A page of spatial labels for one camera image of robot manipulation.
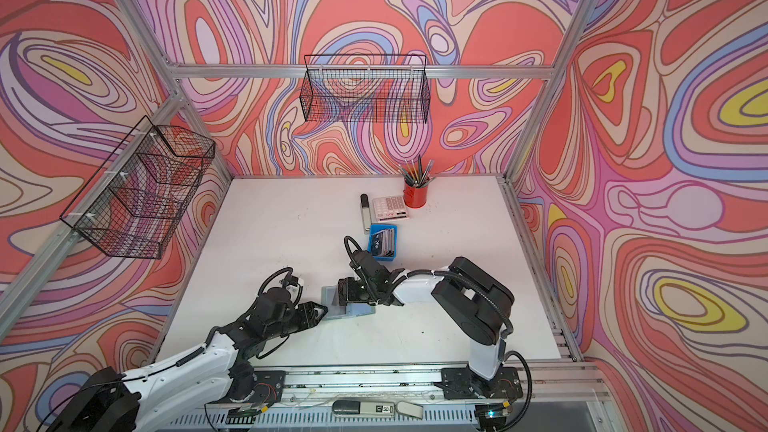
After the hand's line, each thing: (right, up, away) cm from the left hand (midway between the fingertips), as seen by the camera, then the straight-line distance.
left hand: (330, 311), depth 84 cm
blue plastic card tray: (+12, +22, +17) cm, 31 cm away
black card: (+4, +7, -5) cm, 10 cm away
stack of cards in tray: (+15, +18, +12) cm, 26 cm away
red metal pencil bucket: (+27, +33, +23) cm, 48 cm away
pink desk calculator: (+17, +29, +24) cm, 41 cm away
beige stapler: (+9, +27, +21) cm, 35 cm away
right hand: (+4, +2, +4) cm, 6 cm away
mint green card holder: (0, 0, +1) cm, 1 cm away
